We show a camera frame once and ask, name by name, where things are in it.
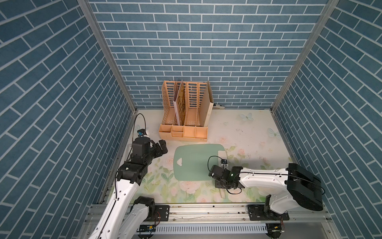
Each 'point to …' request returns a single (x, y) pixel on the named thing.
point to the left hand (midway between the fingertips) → (162, 143)
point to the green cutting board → (193, 162)
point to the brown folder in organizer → (179, 102)
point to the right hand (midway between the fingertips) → (217, 184)
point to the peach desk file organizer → (191, 131)
